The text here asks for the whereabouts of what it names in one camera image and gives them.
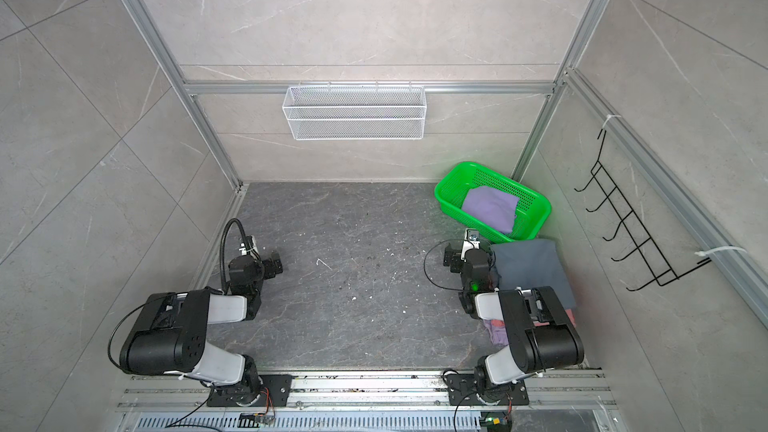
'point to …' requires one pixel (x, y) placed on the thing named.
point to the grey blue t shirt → (530, 264)
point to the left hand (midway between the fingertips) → (258, 248)
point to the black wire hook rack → (633, 227)
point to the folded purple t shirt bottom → (498, 332)
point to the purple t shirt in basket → (491, 206)
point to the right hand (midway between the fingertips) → (465, 242)
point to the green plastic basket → (533, 206)
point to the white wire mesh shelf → (356, 112)
